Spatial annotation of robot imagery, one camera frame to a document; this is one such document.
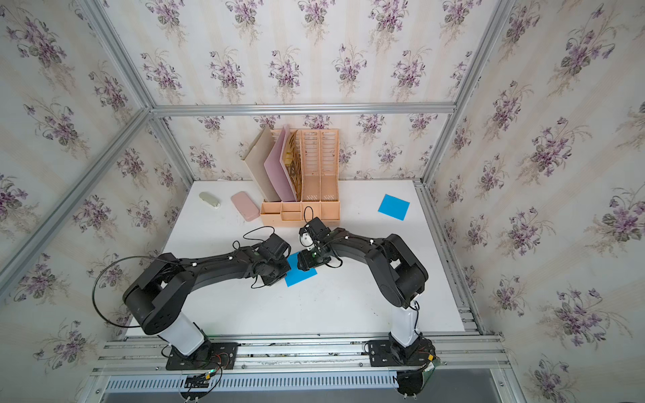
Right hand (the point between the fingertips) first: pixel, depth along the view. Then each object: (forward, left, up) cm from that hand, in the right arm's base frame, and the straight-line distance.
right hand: (307, 263), depth 92 cm
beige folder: (+28, +19, +27) cm, 43 cm away
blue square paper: (-4, +4, 0) cm, 6 cm away
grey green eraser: (+32, +48, -2) cm, 58 cm away
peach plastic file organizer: (+23, -4, +7) cm, 24 cm away
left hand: (-4, +5, -1) cm, 7 cm away
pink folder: (+27, +13, +22) cm, 37 cm away
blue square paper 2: (+30, -37, -2) cm, 48 cm away
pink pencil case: (+26, +29, 0) cm, 39 cm away
